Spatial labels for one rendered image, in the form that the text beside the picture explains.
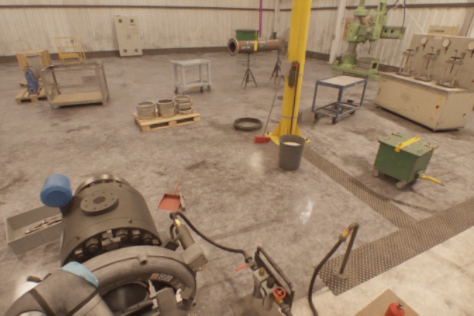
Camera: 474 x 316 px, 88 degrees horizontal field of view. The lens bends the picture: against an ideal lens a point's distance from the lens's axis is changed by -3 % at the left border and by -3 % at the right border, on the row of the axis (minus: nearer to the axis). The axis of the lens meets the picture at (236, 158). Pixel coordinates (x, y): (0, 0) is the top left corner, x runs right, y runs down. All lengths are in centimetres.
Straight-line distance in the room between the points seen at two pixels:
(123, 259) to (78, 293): 38
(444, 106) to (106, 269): 597
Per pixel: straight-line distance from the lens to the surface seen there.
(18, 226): 346
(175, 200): 313
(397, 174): 383
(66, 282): 94
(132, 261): 129
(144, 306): 160
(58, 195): 185
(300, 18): 419
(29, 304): 93
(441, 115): 626
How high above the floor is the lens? 190
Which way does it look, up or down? 29 degrees down
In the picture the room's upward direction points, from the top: 1 degrees clockwise
